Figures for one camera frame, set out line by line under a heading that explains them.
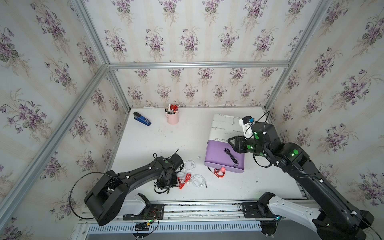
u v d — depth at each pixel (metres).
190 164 0.89
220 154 0.78
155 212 0.72
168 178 0.69
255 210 0.73
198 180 0.84
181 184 0.82
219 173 0.86
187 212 0.75
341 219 0.37
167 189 0.80
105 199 0.41
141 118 1.09
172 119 1.06
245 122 0.57
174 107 1.05
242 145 0.57
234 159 0.75
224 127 0.80
